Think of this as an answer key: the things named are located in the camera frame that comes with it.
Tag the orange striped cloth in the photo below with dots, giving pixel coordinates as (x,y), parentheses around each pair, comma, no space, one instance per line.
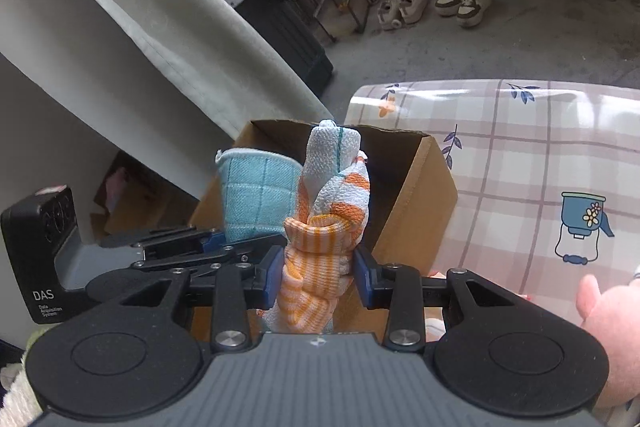
(325,207)

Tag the white fluffy blanket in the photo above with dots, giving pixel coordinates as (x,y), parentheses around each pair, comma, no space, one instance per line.
(15,387)

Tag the pink foam piece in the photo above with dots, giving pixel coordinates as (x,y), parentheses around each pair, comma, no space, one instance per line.
(116,179)

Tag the brown cardboard box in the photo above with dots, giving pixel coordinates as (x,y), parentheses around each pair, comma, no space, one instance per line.
(415,207)

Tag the pale grey curtain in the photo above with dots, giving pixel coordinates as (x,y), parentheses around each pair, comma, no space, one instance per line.
(125,32)

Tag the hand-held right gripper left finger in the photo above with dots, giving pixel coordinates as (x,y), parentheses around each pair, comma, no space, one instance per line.
(274,277)

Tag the checked printed tablecloth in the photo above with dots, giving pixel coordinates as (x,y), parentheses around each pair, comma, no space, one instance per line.
(525,167)

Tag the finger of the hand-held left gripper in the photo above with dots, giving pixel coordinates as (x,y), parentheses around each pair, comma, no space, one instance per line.
(212,238)
(210,259)

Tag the black ribbed cabinet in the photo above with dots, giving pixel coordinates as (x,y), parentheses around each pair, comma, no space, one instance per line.
(290,47)

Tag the teal checked towel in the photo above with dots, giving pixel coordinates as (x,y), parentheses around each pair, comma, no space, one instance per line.
(255,192)

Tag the brown white sneaker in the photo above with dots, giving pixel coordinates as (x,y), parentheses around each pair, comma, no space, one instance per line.
(474,4)

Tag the pink white plush toy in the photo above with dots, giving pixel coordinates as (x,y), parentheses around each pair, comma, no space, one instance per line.
(615,332)

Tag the small open cardboard carton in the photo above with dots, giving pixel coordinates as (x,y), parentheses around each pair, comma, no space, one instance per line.
(130,212)

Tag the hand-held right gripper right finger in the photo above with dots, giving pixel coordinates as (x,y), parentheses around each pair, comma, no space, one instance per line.
(362,277)

